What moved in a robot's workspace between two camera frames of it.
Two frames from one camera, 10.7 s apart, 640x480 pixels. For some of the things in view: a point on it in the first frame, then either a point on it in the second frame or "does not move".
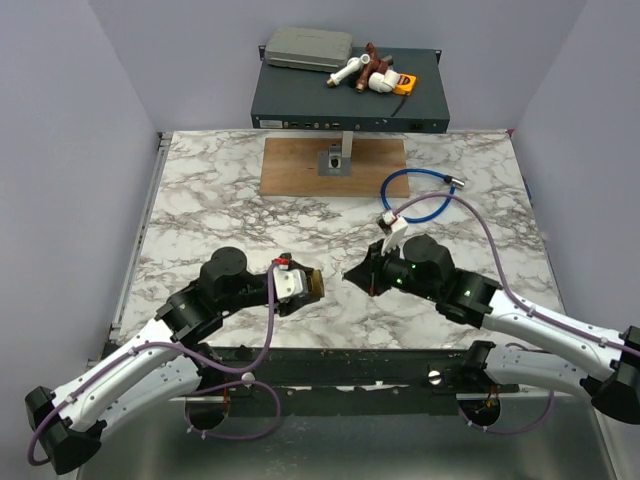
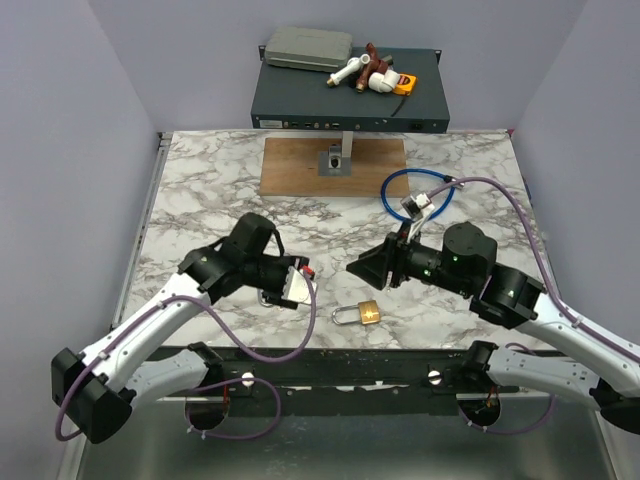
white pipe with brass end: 353,65 does not move
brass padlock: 315,283 → 369,313
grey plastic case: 309,48 does not move
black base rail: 343,381 does not move
